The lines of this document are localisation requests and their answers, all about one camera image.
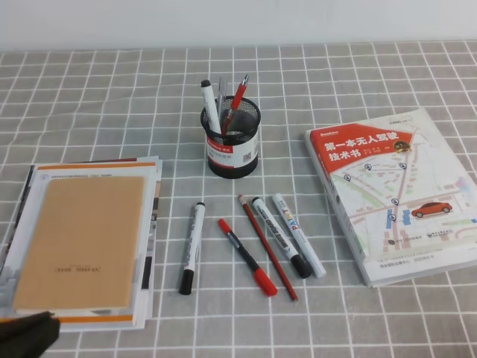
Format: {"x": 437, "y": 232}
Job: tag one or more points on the white orange book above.
{"x": 404, "y": 201}

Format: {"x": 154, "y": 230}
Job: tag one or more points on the red retractable pen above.
{"x": 234, "y": 104}

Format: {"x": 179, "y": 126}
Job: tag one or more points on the white marker black cap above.
{"x": 192, "y": 253}

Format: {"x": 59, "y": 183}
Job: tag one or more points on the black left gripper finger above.
{"x": 29, "y": 336}

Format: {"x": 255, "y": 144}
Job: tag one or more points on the red pencil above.
{"x": 272, "y": 256}

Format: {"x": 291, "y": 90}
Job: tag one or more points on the tan notebook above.
{"x": 82, "y": 253}

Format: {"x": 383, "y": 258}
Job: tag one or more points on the black mesh pen holder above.
{"x": 236, "y": 154}

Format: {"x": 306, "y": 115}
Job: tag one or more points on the red black marker pen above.
{"x": 260, "y": 277}

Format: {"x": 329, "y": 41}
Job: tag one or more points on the white board marker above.
{"x": 291, "y": 252}

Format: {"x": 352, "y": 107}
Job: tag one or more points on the white marker in holder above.
{"x": 210, "y": 105}

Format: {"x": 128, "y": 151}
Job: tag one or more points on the clear grey ballpoint pen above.
{"x": 222, "y": 89}

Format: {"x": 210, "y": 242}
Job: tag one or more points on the white paint marker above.
{"x": 299, "y": 236}

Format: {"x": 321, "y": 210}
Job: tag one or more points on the stack of magazines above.
{"x": 39, "y": 176}

